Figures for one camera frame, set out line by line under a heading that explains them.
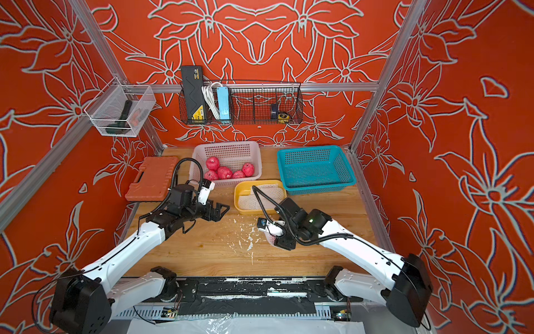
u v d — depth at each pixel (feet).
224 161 3.74
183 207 2.08
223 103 2.92
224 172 3.30
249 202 2.91
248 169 3.38
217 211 2.37
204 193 2.38
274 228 2.14
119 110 2.97
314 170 3.62
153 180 3.31
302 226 1.83
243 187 3.19
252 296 2.39
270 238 2.39
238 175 3.29
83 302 1.26
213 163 3.37
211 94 2.81
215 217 2.37
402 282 1.26
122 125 2.66
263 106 3.20
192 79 2.80
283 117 3.06
